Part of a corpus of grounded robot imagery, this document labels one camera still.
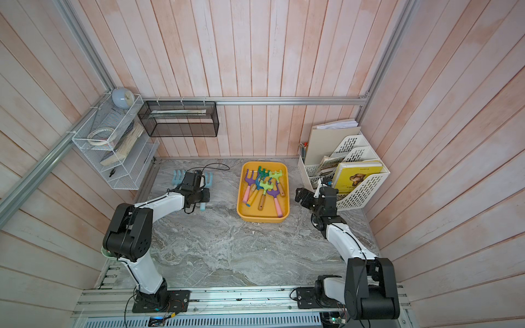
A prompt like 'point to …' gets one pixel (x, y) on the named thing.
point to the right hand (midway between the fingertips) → (304, 191)
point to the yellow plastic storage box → (268, 213)
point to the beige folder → (325, 138)
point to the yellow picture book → (348, 175)
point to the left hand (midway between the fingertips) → (205, 195)
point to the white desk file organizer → (357, 149)
